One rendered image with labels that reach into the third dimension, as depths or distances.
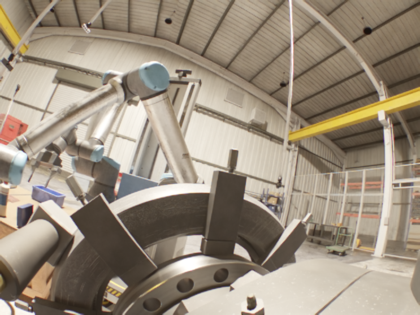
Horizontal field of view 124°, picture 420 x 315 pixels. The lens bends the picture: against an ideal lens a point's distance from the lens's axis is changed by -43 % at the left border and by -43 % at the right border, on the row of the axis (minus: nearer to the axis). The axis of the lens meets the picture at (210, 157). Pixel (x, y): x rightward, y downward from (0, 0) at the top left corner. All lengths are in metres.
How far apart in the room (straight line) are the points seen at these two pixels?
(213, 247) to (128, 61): 10.50
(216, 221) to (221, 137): 9.37
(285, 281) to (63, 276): 0.42
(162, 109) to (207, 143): 8.73
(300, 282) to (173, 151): 0.69
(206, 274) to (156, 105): 0.58
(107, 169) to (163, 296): 1.00
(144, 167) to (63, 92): 9.51
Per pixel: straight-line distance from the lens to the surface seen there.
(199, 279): 0.40
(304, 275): 0.23
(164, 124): 0.75
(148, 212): 0.40
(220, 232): 0.44
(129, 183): 1.34
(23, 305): 0.56
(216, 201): 0.42
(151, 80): 0.70
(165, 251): 1.46
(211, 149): 9.40
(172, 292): 0.40
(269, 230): 0.56
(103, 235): 0.39
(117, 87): 0.80
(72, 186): 0.39
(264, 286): 0.21
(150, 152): 1.40
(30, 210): 1.37
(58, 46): 12.79
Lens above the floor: 0.94
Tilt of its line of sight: 12 degrees up
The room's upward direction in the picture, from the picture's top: 14 degrees clockwise
